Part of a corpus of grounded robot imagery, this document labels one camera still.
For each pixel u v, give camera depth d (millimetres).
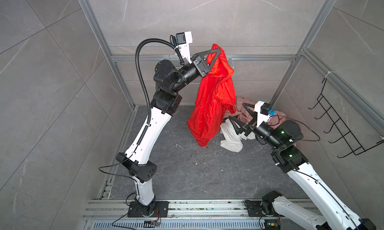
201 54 481
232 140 945
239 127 525
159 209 730
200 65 434
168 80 420
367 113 541
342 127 666
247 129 518
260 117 486
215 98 595
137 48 391
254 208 731
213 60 475
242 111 601
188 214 729
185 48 445
